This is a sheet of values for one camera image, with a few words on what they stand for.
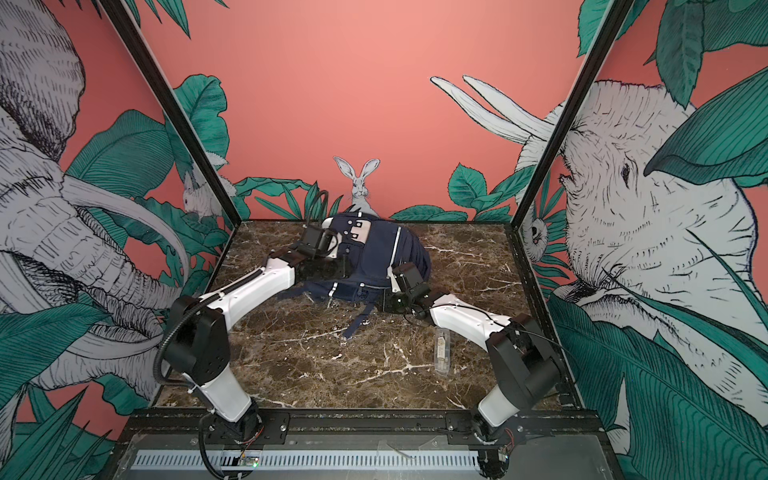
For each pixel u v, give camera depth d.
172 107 0.86
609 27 0.71
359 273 0.95
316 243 0.70
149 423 0.78
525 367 0.45
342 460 0.70
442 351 0.86
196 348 0.46
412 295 0.69
